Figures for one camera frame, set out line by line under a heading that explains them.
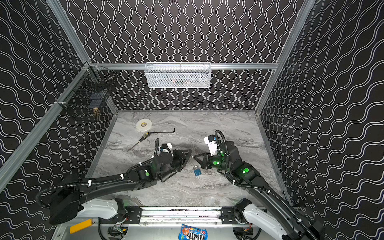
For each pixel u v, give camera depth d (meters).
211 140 0.64
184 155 0.68
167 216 0.76
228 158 0.53
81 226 0.71
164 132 1.09
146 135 1.03
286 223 0.41
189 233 0.69
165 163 0.55
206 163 0.61
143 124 1.13
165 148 0.68
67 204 0.41
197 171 0.90
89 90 0.97
